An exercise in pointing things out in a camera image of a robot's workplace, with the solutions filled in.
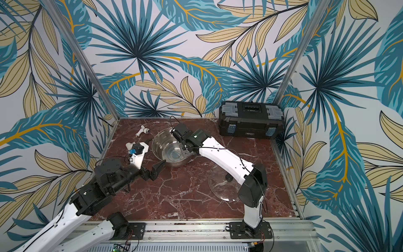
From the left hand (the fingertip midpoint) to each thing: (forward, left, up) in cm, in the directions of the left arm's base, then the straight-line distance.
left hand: (155, 157), depth 65 cm
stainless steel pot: (+24, +4, -28) cm, 36 cm away
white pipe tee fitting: (+24, +27, -27) cm, 46 cm away
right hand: (+12, -13, -9) cm, 20 cm away
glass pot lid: (0, -32, -29) cm, 43 cm away
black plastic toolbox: (+36, -49, -13) cm, 62 cm away
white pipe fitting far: (+37, +22, -27) cm, 51 cm away
